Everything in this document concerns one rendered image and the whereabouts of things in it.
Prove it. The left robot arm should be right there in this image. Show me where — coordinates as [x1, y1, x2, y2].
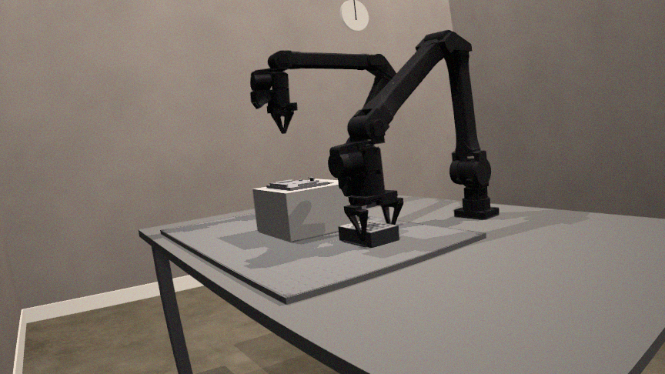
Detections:
[328, 30, 500, 219]

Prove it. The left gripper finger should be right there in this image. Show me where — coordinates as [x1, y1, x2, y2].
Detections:
[344, 209, 368, 239]
[381, 201, 403, 225]

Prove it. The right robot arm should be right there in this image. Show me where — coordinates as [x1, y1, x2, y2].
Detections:
[250, 51, 396, 109]

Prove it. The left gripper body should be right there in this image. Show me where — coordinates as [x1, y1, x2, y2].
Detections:
[344, 170, 403, 210]

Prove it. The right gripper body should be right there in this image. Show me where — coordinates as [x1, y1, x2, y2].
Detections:
[267, 88, 297, 113]

